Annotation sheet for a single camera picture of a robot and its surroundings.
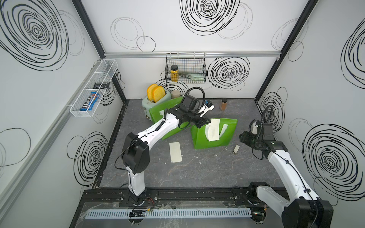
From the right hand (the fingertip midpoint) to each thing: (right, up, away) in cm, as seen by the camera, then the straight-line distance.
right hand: (245, 139), depth 82 cm
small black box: (-81, +31, -3) cm, 87 cm away
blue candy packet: (-84, +19, -13) cm, 87 cm away
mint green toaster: (-61, +21, +14) cm, 66 cm away
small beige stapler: (-3, -7, +7) cm, 10 cm away
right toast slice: (-53, +30, +15) cm, 63 cm away
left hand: (-22, +11, -3) cm, 24 cm away
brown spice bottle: (-5, +22, +26) cm, 34 cm away
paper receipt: (-41, -10, +9) cm, 44 cm away
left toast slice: (-59, +31, +14) cm, 68 cm away
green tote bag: (-26, +2, -2) cm, 27 cm away
